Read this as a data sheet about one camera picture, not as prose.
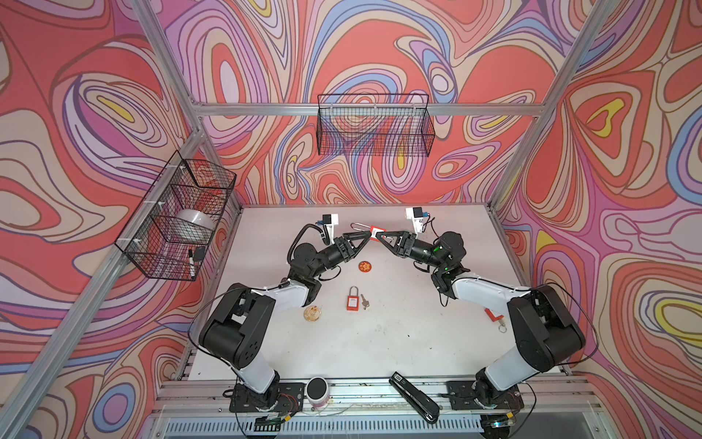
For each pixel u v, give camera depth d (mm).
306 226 677
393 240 740
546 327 455
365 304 908
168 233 740
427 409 676
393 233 741
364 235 746
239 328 459
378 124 957
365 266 1004
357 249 709
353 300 908
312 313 885
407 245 688
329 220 749
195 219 733
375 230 734
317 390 706
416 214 733
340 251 704
